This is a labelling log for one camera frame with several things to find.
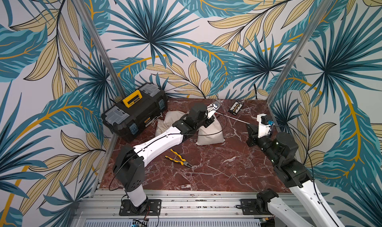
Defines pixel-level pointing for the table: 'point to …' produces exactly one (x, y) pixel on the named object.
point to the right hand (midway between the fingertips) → (240, 126)
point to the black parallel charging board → (236, 107)
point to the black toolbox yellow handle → (139, 110)
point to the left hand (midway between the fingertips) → (208, 109)
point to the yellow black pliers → (183, 162)
